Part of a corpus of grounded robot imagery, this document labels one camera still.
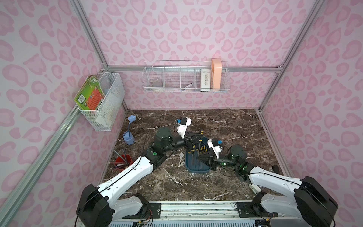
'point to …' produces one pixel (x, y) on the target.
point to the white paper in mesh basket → (108, 109)
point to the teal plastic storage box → (194, 165)
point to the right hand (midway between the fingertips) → (197, 159)
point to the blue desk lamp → (128, 137)
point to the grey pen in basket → (184, 88)
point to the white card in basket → (205, 80)
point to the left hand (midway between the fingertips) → (202, 135)
